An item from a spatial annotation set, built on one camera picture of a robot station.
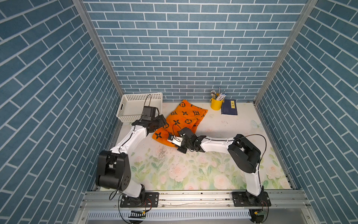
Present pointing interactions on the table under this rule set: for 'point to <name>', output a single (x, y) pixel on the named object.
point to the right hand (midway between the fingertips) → (176, 143)
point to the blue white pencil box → (221, 96)
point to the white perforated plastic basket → (131, 106)
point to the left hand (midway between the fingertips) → (166, 121)
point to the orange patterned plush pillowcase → (184, 115)
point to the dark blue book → (229, 107)
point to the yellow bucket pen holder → (216, 105)
